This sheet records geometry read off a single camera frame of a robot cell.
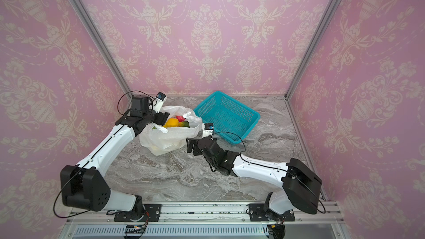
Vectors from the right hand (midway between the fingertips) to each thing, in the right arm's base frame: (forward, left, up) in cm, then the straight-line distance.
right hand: (194, 139), depth 78 cm
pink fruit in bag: (+22, +11, -12) cm, 28 cm away
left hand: (+16, +17, +4) cm, 24 cm away
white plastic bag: (+4, +18, -6) cm, 20 cm away
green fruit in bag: (+19, +9, -13) cm, 25 cm away
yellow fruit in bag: (+17, +15, -8) cm, 24 cm away
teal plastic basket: (+23, -21, -18) cm, 36 cm away
